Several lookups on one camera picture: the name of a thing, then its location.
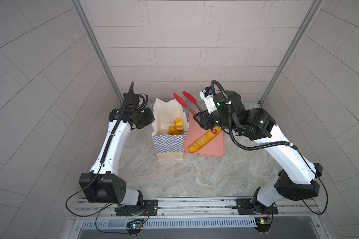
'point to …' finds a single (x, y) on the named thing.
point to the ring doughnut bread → (178, 124)
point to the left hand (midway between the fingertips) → (157, 115)
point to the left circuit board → (135, 224)
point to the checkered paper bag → (168, 147)
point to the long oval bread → (173, 131)
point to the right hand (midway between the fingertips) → (197, 115)
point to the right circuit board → (263, 224)
